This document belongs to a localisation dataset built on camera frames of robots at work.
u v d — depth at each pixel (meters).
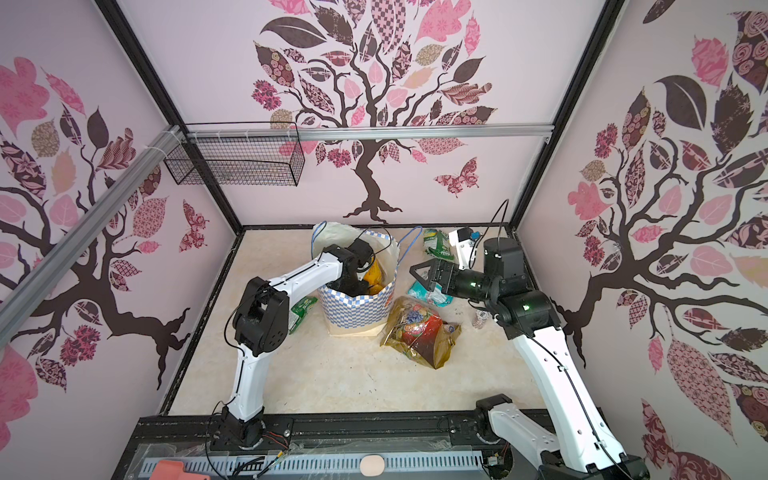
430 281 0.56
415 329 0.85
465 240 0.59
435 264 0.56
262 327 0.54
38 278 0.53
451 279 0.55
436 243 1.07
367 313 0.78
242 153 0.95
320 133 0.93
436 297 0.95
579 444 0.37
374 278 0.92
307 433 0.74
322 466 0.70
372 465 0.69
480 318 0.88
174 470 0.70
